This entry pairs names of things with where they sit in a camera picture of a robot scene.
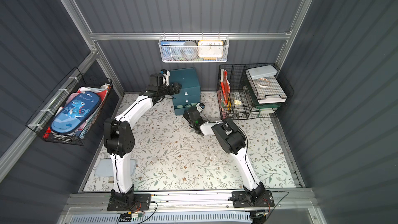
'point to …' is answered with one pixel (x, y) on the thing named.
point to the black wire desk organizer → (251, 91)
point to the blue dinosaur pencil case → (75, 112)
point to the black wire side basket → (74, 84)
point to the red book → (225, 85)
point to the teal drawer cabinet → (189, 94)
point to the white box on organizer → (261, 72)
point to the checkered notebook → (270, 86)
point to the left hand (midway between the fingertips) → (179, 86)
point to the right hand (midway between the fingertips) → (187, 109)
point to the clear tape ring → (263, 82)
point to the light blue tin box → (104, 167)
